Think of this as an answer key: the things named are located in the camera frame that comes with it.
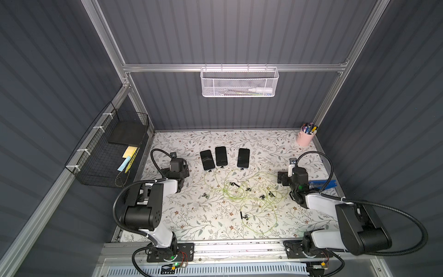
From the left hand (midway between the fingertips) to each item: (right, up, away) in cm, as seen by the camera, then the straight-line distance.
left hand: (176, 168), depth 95 cm
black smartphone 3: (+39, +5, +11) cm, 41 cm away
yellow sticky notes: (-15, +10, -20) cm, 27 cm away
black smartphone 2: (+25, +6, +13) cm, 29 cm away
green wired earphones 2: (+32, -10, -2) cm, 34 cm away
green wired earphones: (+45, -13, -4) cm, 47 cm away
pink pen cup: (+77, +18, +10) cm, 80 cm away
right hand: (+64, -1, -4) cm, 64 cm away
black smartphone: (+16, +4, +10) cm, 20 cm away
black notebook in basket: (-17, +18, -18) cm, 30 cm away
